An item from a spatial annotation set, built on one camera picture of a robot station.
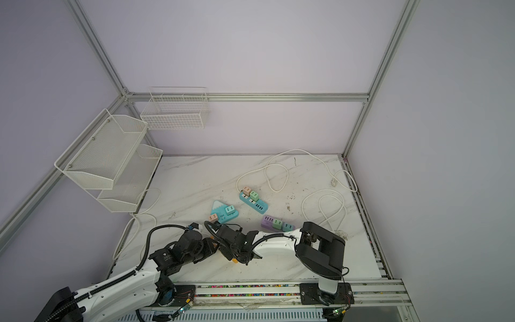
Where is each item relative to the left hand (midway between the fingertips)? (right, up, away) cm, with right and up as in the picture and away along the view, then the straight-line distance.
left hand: (216, 247), depth 83 cm
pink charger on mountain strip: (-2, +12, +3) cm, 13 cm away
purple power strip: (+21, +9, +7) cm, 24 cm away
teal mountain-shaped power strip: (-1, +15, +10) cm, 18 cm away
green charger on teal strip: (+15, +20, +12) cm, 28 cm away
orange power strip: (+11, +4, -20) cm, 23 cm away
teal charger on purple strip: (+30, +8, +1) cm, 31 cm away
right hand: (+3, +2, 0) cm, 3 cm away
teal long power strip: (+17, +16, +12) cm, 27 cm away
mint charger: (+5, +15, +6) cm, 17 cm away
